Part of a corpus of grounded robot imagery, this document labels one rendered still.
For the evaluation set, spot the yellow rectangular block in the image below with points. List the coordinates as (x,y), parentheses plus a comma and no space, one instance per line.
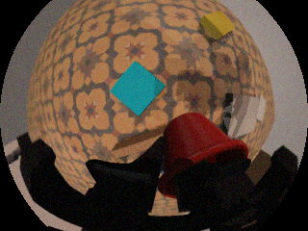
(217,23)

